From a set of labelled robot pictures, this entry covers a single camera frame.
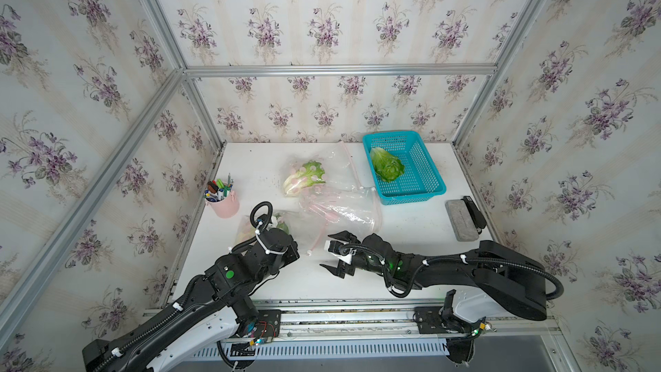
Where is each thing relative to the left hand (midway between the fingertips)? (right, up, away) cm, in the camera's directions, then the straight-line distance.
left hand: (303, 245), depth 73 cm
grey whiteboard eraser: (+56, +1, +17) cm, 59 cm away
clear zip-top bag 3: (-1, +2, +14) cm, 14 cm away
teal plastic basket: (+46, +18, +33) cm, 60 cm away
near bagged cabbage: (-7, +8, -4) cm, 11 cm away
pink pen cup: (-29, +8, +16) cm, 34 cm away
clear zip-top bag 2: (+17, +6, +25) cm, 31 cm away
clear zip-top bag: (+8, +21, +34) cm, 41 cm away
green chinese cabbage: (+30, +24, +27) cm, 46 cm away
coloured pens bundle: (-33, +14, +17) cm, 39 cm away
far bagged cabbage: (0, +20, +25) cm, 32 cm away
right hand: (+8, -2, +4) cm, 9 cm away
